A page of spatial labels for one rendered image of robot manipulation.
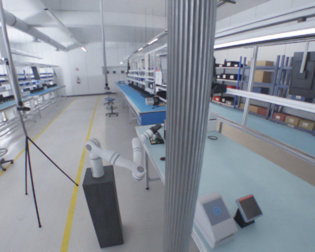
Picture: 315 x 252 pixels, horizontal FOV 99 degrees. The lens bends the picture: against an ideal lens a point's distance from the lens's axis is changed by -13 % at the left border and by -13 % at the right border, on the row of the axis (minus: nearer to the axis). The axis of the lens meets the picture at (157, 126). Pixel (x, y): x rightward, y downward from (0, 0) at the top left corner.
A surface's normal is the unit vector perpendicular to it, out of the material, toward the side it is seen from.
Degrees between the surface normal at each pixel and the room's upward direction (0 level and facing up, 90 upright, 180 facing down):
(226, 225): 41
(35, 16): 90
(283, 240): 0
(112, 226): 90
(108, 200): 90
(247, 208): 32
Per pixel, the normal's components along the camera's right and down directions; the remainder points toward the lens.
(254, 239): 0.00, -0.94
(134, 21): 0.31, 0.32
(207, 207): 0.17, -0.66
